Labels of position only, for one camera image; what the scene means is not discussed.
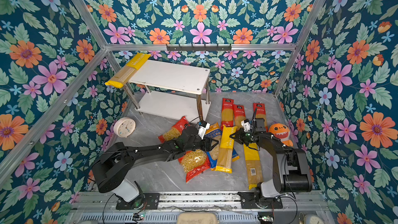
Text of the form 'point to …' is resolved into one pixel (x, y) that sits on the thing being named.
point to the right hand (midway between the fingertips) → (231, 135)
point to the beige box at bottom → (197, 218)
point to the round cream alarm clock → (124, 127)
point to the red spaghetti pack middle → (239, 114)
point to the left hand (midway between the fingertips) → (218, 139)
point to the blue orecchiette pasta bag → (214, 131)
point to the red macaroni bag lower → (194, 163)
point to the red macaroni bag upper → (174, 131)
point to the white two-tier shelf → (172, 89)
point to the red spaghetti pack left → (227, 113)
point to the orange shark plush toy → (282, 131)
